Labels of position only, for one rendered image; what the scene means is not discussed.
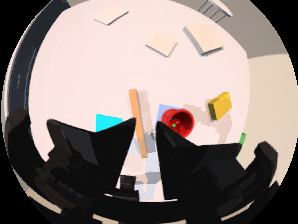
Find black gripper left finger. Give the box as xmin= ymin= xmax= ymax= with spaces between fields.
xmin=47 ymin=117 xmax=136 ymax=196

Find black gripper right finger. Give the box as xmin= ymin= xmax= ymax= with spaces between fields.
xmin=156 ymin=120 xmax=242 ymax=200

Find yellow rectangular block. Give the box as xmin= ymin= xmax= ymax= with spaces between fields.
xmin=208 ymin=92 xmax=231 ymax=120

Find orange flat bar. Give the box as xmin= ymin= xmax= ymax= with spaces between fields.
xmin=129 ymin=88 xmax=148 ymax=159

